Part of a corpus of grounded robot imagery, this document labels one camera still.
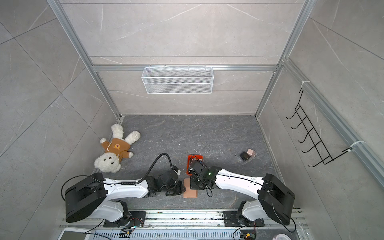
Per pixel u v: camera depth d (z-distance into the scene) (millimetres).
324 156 597
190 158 927
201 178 620
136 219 726
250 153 953
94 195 424
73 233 664
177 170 817
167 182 657
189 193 815
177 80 1009
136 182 553
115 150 912
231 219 743
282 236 669
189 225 730
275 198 415
